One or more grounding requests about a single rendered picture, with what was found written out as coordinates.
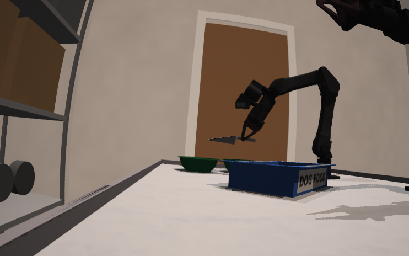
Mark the dark grey table edge lip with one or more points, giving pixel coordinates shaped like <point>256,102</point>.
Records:
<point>33,236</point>

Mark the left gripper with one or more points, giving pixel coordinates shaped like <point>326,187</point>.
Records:
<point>352,12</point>

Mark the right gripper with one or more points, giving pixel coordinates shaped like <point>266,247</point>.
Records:
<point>255,123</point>

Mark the blue dog food box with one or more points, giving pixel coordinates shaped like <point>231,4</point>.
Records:
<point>297,179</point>

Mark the grey scoop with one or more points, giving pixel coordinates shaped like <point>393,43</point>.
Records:
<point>230,139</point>

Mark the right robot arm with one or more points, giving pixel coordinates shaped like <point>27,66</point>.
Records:
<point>328,92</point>

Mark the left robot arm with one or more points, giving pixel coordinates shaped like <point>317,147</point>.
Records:
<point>395,22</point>

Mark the green bowl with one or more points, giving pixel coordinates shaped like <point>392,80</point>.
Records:
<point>227,164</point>
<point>198,164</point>

